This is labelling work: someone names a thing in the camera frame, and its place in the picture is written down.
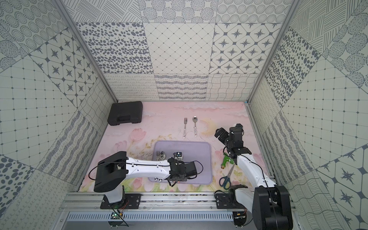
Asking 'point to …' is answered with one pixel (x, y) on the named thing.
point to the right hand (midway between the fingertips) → (221, 135)
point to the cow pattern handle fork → (157, 155)
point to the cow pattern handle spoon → (162, 155)
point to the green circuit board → (114, 215)
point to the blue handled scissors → (225, 181)
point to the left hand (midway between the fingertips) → (185, 174)
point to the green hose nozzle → (226, 159)
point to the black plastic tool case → (125, 112)
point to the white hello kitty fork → (185, 121)
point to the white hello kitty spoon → (195, 120)
